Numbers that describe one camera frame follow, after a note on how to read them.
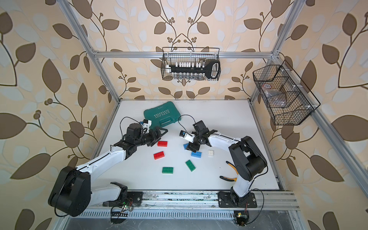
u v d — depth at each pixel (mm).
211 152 887
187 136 807
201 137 711
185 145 937
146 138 733
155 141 756
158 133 751
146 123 800
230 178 808
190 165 848
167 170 838
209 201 753
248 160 468
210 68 840
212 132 711
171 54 911
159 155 893
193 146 811
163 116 1048
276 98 706
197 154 889
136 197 741
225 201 733
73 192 412
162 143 932
